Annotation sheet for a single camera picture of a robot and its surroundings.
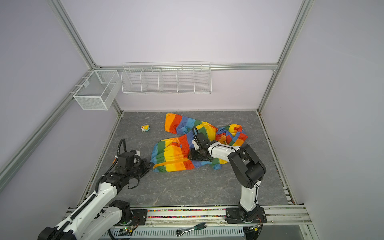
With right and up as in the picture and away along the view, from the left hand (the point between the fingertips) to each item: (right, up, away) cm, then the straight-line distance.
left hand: (154, 165), depth 83 cm
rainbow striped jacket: (+8, +5, +9) cm, 13 cm away
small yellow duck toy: (-14, +21, +23) cm, 33 cm away
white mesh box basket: (-43, +46, +17) cm, 65 cm away
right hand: (+20, +2, +11) cm, 22 cm away
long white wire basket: (+3, +54, +19) cm, 57 cm away
